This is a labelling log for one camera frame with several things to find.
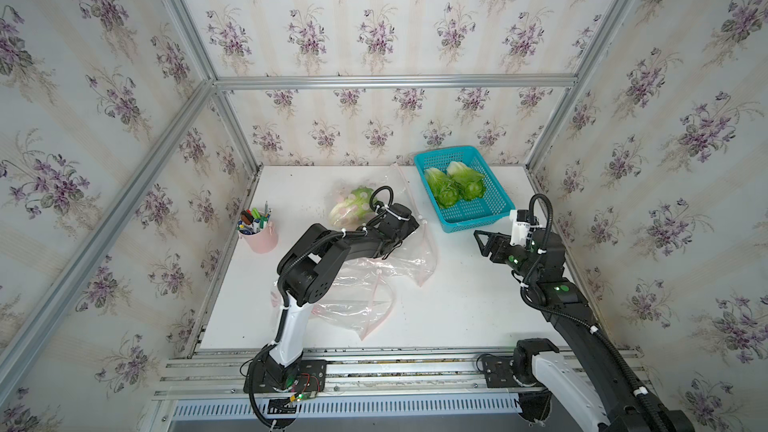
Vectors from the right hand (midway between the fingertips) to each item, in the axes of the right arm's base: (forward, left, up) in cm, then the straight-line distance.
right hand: (491, 234), depth 80 cm
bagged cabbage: (+13, +42, -9) cm, 45 cm away
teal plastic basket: (+19, +1, -17) cm, 25 cm away
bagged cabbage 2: (+26, 0, -9) cm, 28 cm away
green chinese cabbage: (+23, +8, -9) cm, 26 cm away
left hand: (+13, +20, -14) cm, 28 cm away
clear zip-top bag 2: (-3, +21, -10) cm, 23 cm away
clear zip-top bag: (+32, +27, -14) cm, 44 cm away
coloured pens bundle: (+6, +70, -6) cm, 71 cm away
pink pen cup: (+2, +66, -10) cm, 67 cm away
